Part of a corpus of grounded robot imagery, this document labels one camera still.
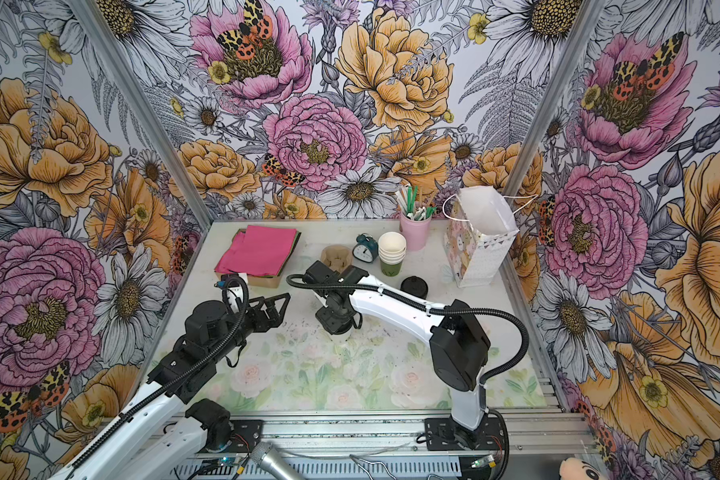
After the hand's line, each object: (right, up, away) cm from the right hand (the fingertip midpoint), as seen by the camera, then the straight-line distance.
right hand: (343, 325), depth 82 cm
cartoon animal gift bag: (+38, +26, +3) cm, 46 cm away
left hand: (-16, +6, -6) cm, 18 cm away
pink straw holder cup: (+23, +27, +24) cm, 43 cm away
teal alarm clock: (+6, +20, +23) cm, 32 cm away
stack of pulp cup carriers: (-4, +18, +25) cm, 31 cm away
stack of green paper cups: (+14, +21, +12) cm, 28 cm away
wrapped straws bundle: (+21, +38, +23) cm, 49 cm away
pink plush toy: (+52, -25, -18) cm, 61 cm away
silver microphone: (-14, -27, -14) cm, 34 cm away
